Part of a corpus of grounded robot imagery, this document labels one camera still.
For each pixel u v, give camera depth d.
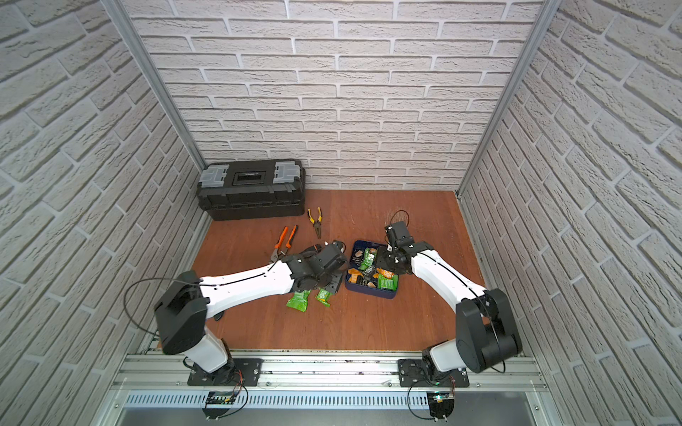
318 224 1.07
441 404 0.70
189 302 0.50
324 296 0.87
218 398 0.73
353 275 0.92
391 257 0.75
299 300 0.87
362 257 0.95
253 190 0.98
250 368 0.74
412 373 0.73
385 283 0.88
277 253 0.97
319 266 0.63
